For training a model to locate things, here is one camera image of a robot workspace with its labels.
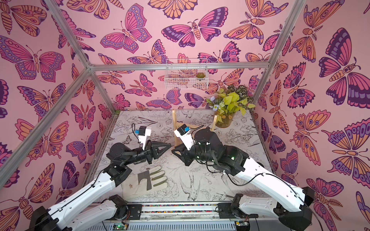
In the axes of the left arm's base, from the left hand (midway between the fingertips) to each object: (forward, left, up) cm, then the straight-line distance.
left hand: (170, 147), depth 60 cm
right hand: (0, -2, -1) cm, 2 cm away
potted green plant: (+40, -34, -9) cm, 53 cm away
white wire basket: (+57, -8, 0) cm, 57 cm away
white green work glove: (-4, +18, -34) cm, 38 cm away
